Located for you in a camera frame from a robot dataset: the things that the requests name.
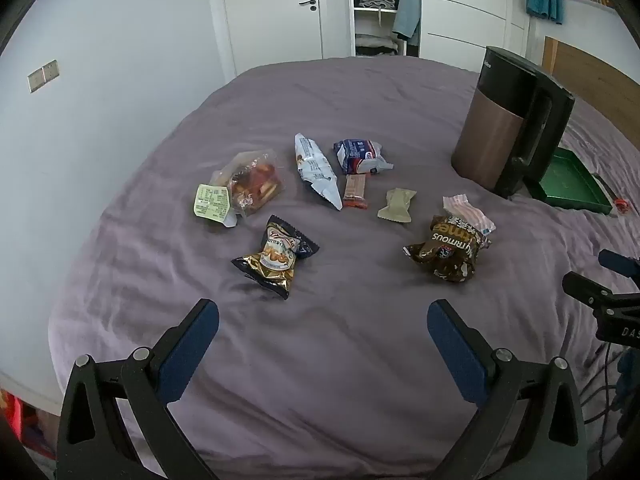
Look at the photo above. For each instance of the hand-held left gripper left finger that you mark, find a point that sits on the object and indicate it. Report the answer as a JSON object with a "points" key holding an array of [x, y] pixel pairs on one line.
{"points": [[192, 350]]}

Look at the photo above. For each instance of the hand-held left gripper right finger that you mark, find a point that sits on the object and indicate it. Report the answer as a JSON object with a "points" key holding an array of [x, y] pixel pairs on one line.
{"points": [[457, 355]]}

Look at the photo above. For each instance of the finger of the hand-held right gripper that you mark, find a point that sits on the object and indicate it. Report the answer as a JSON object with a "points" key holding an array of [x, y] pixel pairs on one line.
{"points": [[585, 290], [617, 261]]}

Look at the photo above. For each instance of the green tray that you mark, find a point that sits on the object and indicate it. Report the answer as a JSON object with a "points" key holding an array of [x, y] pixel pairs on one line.
{"points": [[570, 180]]}

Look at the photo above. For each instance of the brown snack packet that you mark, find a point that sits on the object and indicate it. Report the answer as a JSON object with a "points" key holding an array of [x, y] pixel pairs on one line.
{"points": [[445, 252]]}

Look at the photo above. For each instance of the black and gold snack packet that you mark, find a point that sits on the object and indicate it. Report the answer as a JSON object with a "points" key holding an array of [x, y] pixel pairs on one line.
{"points": [[275, 260]]}

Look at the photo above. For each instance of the pink striped snack packet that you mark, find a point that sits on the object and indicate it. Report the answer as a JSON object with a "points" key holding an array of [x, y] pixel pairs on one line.
{"points": [[467, 212]]}

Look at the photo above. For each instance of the pale green candy packet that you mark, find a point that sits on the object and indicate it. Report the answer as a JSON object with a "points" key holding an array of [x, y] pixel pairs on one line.
{"points": [[396, 205]]}

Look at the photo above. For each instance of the clear pastry packet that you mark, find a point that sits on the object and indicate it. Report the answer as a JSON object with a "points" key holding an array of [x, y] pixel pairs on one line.
{"points": [[250, 185]]}

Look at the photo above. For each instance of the person's right forearm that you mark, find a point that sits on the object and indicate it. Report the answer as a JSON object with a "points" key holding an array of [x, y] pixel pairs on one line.
{"points": [[630, 380]]}

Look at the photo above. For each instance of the small red object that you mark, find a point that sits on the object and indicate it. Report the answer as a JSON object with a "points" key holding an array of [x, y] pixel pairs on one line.
{"points": [[621, 205]]}

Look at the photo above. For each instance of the purple bed sheet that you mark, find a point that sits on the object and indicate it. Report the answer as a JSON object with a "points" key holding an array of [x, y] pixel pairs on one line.
{"points": [[320, 340]]}

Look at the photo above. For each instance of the brown and black electric kettle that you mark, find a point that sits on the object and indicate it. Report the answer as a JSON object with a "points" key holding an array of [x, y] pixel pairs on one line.
{"points": [[495, 135]]}

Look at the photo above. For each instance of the wooden headboard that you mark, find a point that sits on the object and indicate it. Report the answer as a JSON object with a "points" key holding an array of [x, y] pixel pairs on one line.
{"points": [[595, 75]]}

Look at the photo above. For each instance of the orange wafer bar packet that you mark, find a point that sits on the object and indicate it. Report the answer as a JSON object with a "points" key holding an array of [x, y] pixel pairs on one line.
{"points": [[356, 190]]}

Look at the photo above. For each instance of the long white snack packet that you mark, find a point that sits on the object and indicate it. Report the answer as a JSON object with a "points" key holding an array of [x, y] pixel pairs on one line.
{"points": [[312, 162]]}

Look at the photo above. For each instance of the blue and white snack packet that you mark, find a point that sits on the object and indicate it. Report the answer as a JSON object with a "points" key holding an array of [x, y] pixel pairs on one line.
{"points": [[357, 155]]}

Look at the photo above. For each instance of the white wardrobe doors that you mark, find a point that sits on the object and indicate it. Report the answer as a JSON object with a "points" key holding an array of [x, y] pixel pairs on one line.
{"points": [[465, 10]]}

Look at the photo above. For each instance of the light folded clothes pile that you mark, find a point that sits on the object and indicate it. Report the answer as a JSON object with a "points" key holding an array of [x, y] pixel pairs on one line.
{"points": [[375, 44]]}

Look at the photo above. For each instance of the hanging grey-blue garment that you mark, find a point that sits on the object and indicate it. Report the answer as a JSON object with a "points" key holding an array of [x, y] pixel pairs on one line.
{"points": [[407, 5]]}

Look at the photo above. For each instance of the white door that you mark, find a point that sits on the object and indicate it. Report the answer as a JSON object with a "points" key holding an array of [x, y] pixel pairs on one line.
{"points": [[270, 15]]}

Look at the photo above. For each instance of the white open closet shelves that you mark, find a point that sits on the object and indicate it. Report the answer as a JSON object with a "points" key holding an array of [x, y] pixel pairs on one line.
{"points": [[352, 20]]}

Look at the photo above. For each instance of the beige wall switch plate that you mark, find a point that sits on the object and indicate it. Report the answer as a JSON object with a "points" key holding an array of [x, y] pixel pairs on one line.
{"points": [[44, 76]]}

